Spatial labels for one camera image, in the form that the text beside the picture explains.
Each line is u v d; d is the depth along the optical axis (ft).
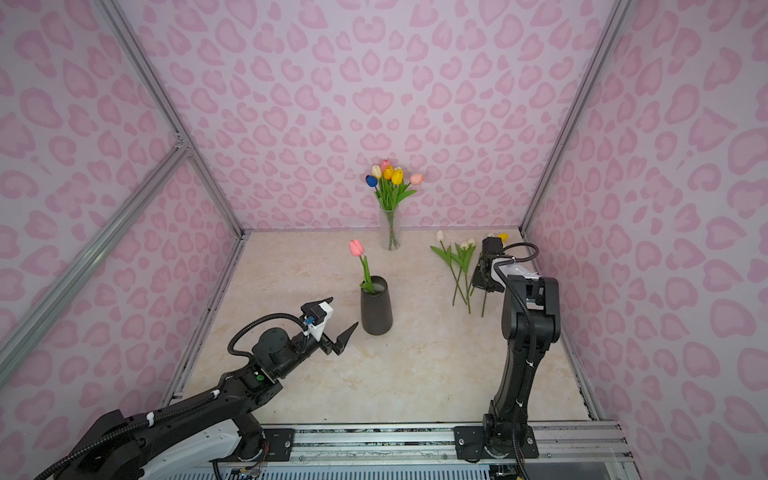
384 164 3.05
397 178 2.96
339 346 2.27
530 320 1.73
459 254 3.66
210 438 1.88
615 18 2.28
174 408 1.63
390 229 3.58
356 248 2.46
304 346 2.17
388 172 2.97
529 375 1.89
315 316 2.03
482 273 2.70
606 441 2.47
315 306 2.38
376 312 2.89
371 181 3.11
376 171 3.12
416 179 3.03
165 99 2.71
